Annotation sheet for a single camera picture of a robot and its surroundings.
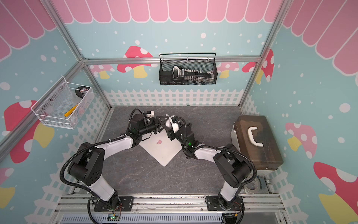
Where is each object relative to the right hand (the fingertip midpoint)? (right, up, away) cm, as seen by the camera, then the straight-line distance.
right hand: (167, 124), depth 85 cm
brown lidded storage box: (+49, -7, -7) cm, 50 cm away
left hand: (+1, +1, 0) cm, 2 cm away
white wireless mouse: (+2, 0, -2) cm, 3 cm away
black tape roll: (-50, +19, -4) cm, 54 cm away
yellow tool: (-49, +6, -14) cm, 51 cm away
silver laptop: (-6, -16, +12) cm, 21 cm away
